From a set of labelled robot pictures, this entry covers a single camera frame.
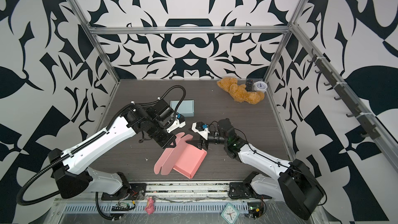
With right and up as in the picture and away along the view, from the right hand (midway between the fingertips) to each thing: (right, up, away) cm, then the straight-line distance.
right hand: (189, 135), depth 73 cm
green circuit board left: (-31, -33, -1) cm, 45 cm away
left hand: (-6, -2, -5) cm, 8 cm away
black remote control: (+41, +26, +43) cm, 65 cm away
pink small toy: (-17, -30, -6) cm, 35 cm away
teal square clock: (+18, -33, -6) cm, 38 cm away
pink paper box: (-2, -13, +6) cm, 15 cm away
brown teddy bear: (+30, +21, +29) cm, 47 cm away
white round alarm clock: (+49, +25, +41) cm, 69 cm away
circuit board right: (+30, -33, -2) cm, 45 cm away
